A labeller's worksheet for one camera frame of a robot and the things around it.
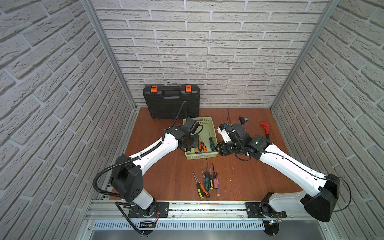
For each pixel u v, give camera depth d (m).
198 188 0.79
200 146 0.95
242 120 1.10
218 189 0.80
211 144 0.97
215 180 0.82
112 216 0.72
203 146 0.95
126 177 0.42
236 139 0.57
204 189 0.79
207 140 1.00
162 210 0.73
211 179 0.82
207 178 0.81
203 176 0.85
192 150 0.95
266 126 1.07
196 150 0.94
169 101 0.97
